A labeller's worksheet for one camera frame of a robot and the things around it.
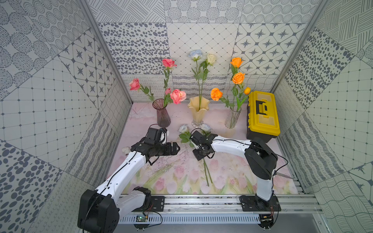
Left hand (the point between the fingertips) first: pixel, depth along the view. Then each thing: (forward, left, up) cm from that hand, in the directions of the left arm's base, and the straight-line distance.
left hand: (172, 146), depth 81 cm
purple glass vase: (+25, +10, -4) cm, 27 cm away
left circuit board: (-33, +14, -15) cm, 39 cm away
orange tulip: (+28, -43, +18) cm, 54 cm away
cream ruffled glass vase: (+20, -15, +4) cm, 25 cm away
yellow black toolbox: (+18, -55, +2) cm, 58 cm away
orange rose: (+20, -24, +22) cm, 38 cm away
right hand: (+1, -16, -12) cm, 21 cm away
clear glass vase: (+25, -39, -3) cm, 46 cm away
